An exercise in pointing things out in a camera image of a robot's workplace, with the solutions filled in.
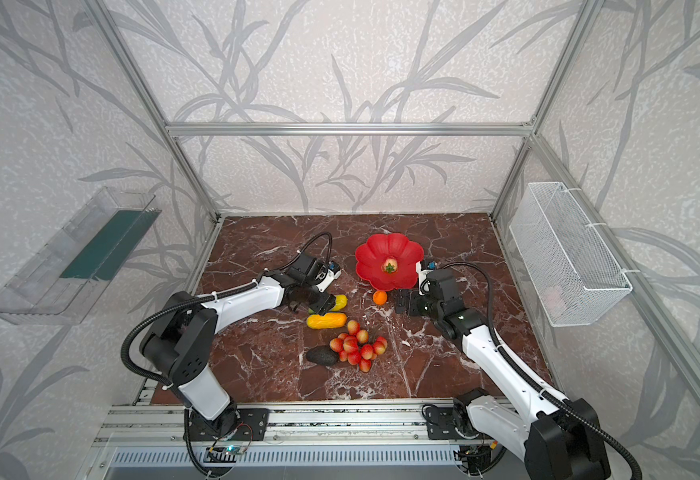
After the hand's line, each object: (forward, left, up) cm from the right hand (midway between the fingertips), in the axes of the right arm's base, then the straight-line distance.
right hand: (407, 285), depth 84 cm
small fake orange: (+2, +8, -11) cm, 13 cm away
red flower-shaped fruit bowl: (+23, +7, -13) cm, 27 cm away
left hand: (+3, +23, -8) cm, 25 cm away
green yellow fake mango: (0, +20, -10) cm, 22 cm away
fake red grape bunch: (-15, +14, -6) cm, 22 cm away
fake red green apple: (+13, +4, -9) cm, 16 cm away
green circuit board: (-38, +46, -15) cm, 62 cm away
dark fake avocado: (-17, +24, -9) cm, 31 cm away
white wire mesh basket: (-9, -32, +21) cm, 39 cm away
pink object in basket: (-9, -35, +7) cm, 37 cm away
